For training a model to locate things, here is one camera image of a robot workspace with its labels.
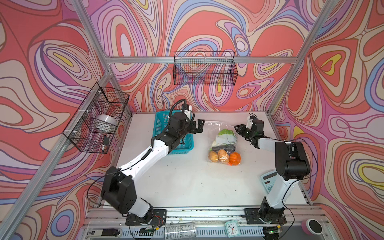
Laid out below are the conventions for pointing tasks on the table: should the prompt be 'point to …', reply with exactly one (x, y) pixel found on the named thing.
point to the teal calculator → (268, 180)
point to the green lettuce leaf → (225, 131)
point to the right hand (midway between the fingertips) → (235, 128)
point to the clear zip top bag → (222, 140)
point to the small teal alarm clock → (232, 229)
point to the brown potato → (222, 156)
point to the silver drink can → (177, 231)
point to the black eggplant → (229, 148)
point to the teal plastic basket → (186, 143)
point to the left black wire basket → (92, 126)
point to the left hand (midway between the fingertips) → (197, 119)
